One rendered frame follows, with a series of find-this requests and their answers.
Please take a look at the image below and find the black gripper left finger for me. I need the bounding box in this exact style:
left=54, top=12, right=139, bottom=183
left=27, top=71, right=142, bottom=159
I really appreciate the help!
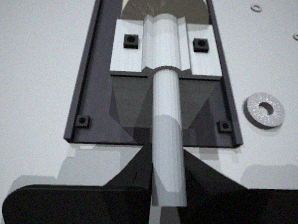
left=2, top=143, right=153, bottom=224

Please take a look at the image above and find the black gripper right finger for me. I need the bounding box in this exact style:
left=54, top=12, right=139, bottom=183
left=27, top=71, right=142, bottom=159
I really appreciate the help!
left=177, top=148, right=298, bottom=224

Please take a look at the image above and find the grey metal shaft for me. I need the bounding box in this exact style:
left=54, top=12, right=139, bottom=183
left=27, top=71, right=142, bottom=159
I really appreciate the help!
left=152, top=69, right=187, bottom=207

